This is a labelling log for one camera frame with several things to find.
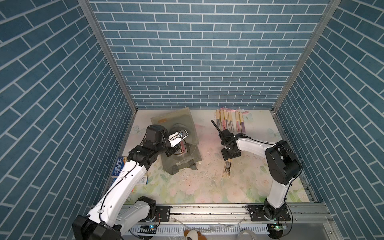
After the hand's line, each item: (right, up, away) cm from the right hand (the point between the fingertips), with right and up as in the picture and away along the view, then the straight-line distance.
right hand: (229, 156), depth 95 cm
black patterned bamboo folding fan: (-4, +24, +20) cm, 32 cm away
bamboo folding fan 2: (+11, +24, +20) cm, 33 cm away
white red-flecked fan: (-3, -7, -8) cm, 11 cm away
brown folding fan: (+2, +24, +20) cm, 31 cm away
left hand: (-28, +14, -20) cm, 37 cm away
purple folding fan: (+14, +21, +17) cm, 31 cm away
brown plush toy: (-22, -29, -28) cm, 46 cm away
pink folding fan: (-1, +26, +20) cm, 33 cm away
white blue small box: (-51, -11, -12) cm, 54 cm away
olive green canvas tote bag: (-34, +22, -5) cm, 41 cm away
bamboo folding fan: (+6, +26, +21) cm, 34 cm away
